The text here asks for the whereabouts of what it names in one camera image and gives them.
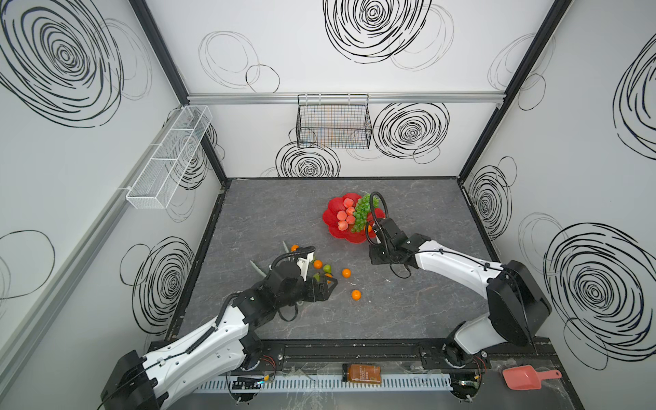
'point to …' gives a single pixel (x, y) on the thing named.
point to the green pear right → (327, 268)
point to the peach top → (342, 215)
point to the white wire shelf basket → (155, 184)
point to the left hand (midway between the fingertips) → (327, 283)
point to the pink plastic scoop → (526, 377)
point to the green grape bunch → (362, 208)
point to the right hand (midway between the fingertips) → (372, 255)
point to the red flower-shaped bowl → (330, 219)
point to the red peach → (348, 202)
